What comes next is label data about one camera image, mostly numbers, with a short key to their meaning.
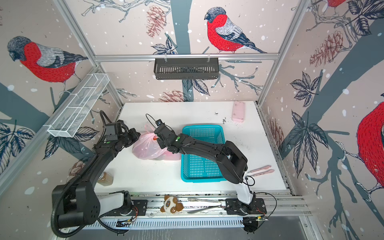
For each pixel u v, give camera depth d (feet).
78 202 1.35
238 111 3.74
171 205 2.37
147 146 2.75
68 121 2.34
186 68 3.44
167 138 2.08
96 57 3.05
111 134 2.12
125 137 2.38
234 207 2.39
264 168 2.81
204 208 2.44
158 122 2.40
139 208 2.39
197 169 2.86
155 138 2.80
